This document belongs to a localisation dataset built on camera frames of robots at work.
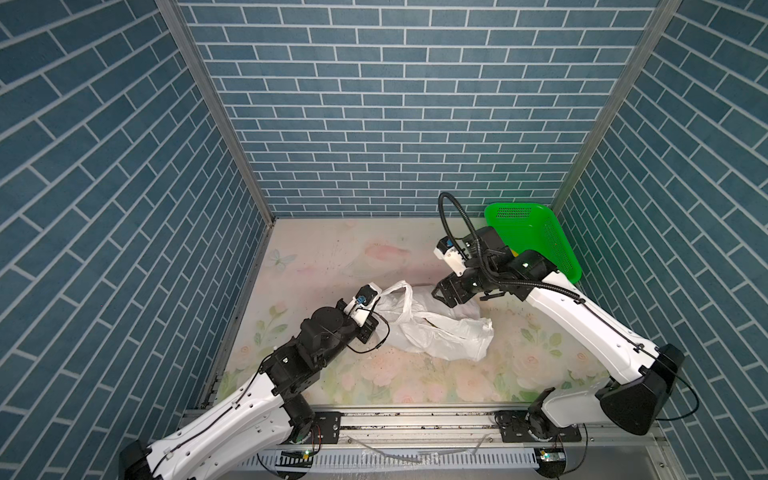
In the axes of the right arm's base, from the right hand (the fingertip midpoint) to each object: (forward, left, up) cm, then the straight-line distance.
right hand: (440, 282), depth 75 cm
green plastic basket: (+45, -38, -23) cm, 63 cm away
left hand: (-6, +15, +1) cm, 16 cm away
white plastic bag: (-7, +4, -10) cm, 12 cm away
